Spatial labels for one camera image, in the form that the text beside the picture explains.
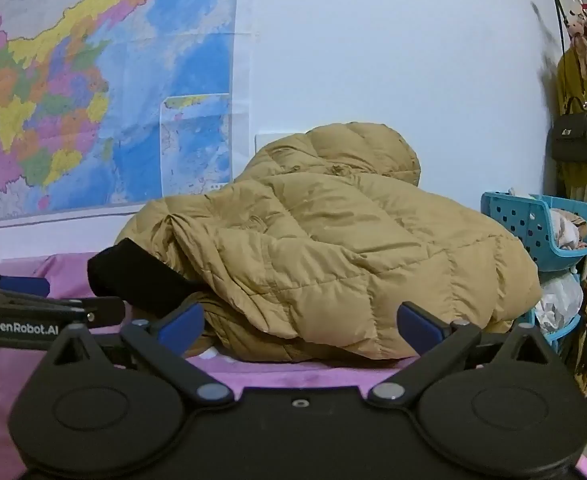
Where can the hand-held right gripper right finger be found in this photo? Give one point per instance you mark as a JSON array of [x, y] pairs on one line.
[[418, 326]]

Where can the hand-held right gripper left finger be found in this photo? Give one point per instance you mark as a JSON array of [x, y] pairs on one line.
[[183, 324]]

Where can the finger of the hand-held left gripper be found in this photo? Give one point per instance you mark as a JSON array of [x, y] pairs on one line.
[[23, 286], [105, 310]]

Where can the tan down jacket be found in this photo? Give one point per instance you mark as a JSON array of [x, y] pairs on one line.
[[323, 240]]

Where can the pink bed sheet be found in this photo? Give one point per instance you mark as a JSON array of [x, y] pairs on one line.
[[18, 372]]

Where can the white plastic bag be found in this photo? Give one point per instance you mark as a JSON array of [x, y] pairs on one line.
[[558, 302]]

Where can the blue plastic basket rack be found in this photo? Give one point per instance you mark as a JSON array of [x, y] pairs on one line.
[[518, 222]]

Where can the crumpled cloth in basket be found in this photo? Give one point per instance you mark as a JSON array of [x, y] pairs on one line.
[[568, 230]]

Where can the black handbag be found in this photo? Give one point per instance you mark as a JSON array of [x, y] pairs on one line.
[[576, 137]]

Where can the olive yellow hanging garment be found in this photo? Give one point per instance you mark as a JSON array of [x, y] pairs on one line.
[[571, 77]]

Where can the colourful wall map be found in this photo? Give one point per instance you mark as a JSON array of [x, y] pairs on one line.
[[98, 85]]

